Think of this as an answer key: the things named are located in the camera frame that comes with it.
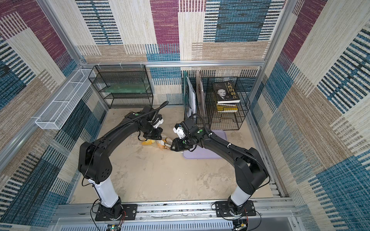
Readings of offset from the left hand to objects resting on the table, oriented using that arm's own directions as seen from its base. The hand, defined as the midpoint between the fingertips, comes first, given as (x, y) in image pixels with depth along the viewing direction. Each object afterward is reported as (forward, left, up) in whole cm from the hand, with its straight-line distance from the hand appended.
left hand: (162, 138), depth 87 cm
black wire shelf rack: (+39, +30, +10) cm, 50 cm away
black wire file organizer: (+15, -38, -3) cm, 41 cm away
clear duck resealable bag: (-3, -2, 0) cm, 4 cm away
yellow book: (+15, -39, +10) cm, 43 cm away
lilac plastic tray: (-4, -23, -12) cm, 26 cm away
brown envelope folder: (+28, -25, +9) cm, 39 cm away
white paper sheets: (+20, -18, +14) cm, 30 cm away
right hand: (-8, -9, 0) cm, 12 cm away
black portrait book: (+28, -42, +11) cm, 51 cm away
